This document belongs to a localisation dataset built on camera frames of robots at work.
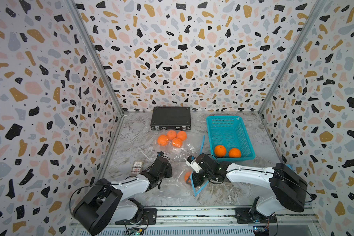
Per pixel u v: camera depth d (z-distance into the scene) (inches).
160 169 26.8
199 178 28.8
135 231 27.6
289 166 36.7
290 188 17.2
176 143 37.4
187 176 29.3
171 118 43.5
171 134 39.8
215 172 25.3
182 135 39.8
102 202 16.7
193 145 39.5
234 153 35.3
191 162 29.5
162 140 37.5
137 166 35.3
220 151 36.1
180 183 30.6
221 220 29.0
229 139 41.5
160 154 32.3
